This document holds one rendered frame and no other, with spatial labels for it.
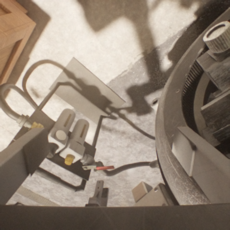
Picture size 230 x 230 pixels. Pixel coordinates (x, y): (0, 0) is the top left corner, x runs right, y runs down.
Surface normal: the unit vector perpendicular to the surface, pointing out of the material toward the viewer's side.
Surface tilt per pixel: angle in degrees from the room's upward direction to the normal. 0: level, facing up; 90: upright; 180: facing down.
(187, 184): 86
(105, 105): 0
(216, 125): 90
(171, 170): 83
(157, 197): 90
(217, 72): 2
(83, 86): 0
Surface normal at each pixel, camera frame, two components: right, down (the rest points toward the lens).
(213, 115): -0.73, -0.58
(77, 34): -0.11, 0.63
